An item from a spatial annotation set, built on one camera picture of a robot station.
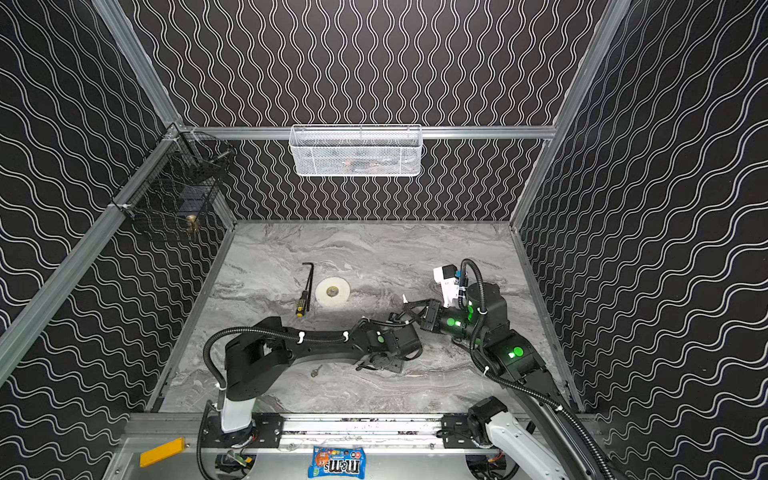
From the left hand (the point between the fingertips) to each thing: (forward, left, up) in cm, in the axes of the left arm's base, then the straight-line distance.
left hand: (403, 366), depth 82 cm
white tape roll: (+24, +24, -1) cm, 34 cm away
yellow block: (-23, +57, 0) cm, 62 cm away
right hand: (+4, 0, +25) cm, 25 cm away
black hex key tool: (+20, +32, 0) cm, 38 cm away
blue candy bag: (-22, +15, -1) cm, 27 cm away
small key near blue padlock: (-2, +25, -2) cm, 25 cm away
